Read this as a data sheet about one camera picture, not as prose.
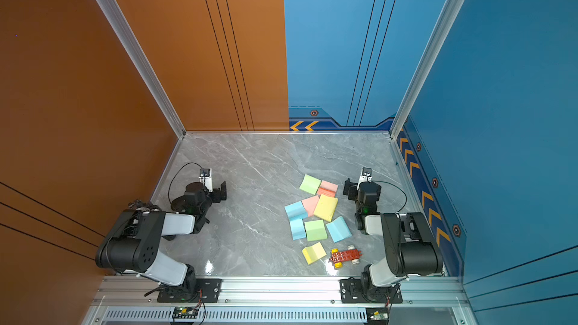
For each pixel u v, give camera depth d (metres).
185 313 0.71
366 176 0.80
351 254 0.79
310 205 0.94
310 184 1.00
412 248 0.45
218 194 0.86
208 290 0.74
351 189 0.87
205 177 0.81
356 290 0.72
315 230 0.87
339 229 0.85
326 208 0.92
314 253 0.80
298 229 0.87
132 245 0.45
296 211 0.92
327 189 0.97
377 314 0.71
